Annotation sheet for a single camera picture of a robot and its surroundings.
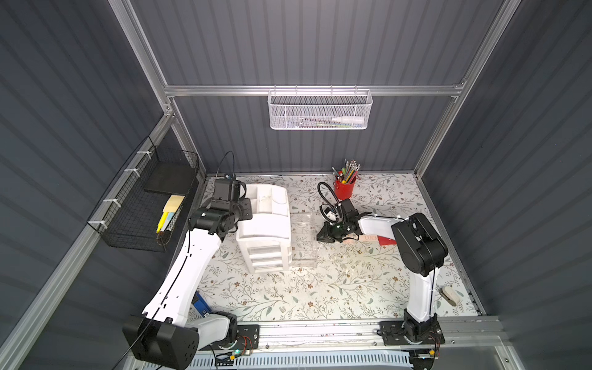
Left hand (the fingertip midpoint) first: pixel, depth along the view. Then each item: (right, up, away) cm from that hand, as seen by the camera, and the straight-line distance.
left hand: (245, 206), depth 76 cm
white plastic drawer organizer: (+8, -10, -6) cm, 14 cm away
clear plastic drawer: (+20, -15, +21) cm, 32 cm away
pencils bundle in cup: (+40, +14, +26) cm, 50 cm away
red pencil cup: (+39, +6, +33) cm, 52 cm away
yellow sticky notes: (-24, -1, -2) cm, 24 cm away
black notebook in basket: (-27, +10, +5) cm, 29 cm away
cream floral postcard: (+40, -16, +19) cm, 47 cm away
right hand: (+26, -14, +18) cm, 35 cm away
